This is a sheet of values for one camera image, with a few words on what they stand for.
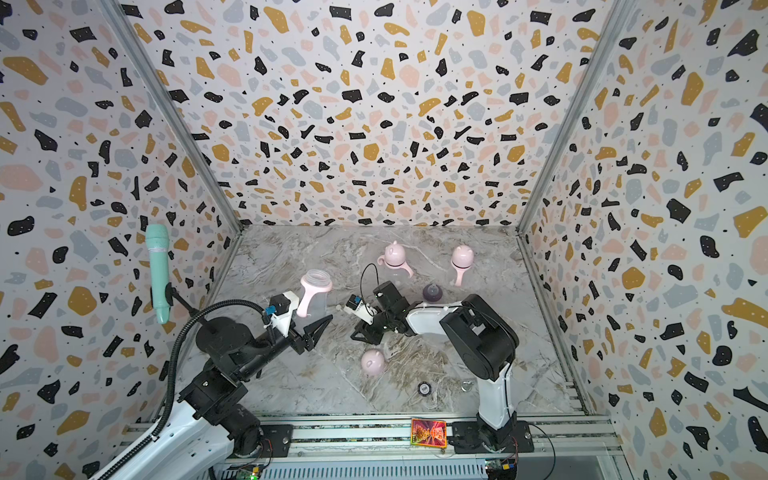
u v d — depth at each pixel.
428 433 0.74
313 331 0.63
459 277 0.95
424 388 0.83
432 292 1.00
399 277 1.03
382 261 1.01
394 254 0.92
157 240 0.69
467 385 0.81
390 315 0.76
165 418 0.47
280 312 0.57
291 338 0.61
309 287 0.62
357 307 0.81
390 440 0.76
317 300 0.62
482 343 0.51
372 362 0.83
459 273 0.95
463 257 0.92
